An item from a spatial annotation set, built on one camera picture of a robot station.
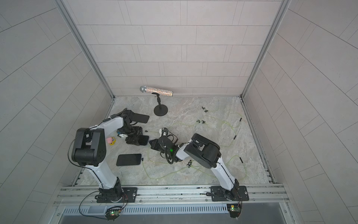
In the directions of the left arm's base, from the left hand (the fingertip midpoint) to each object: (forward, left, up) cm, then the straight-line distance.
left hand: (145, 134), depth 94 cm
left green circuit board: (-43, +7, +2) cm, 43 cm away
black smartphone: (+14, +7, -1) cm, 16 cm away
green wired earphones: (-20, -29, 0) cm, 36 cm away
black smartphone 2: (-4, +1, -1) cm, 4 cm away
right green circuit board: (-41, -52, -1) cm, 66 cm away
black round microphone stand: (+20, -8, +2) cm, 21 cm away
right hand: (-7, -4, 0) cm, 8 cm away
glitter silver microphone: (+21, +1, +22) cm, 31 cm away
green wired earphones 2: (+5, -61, +1) cm, 61 cm away
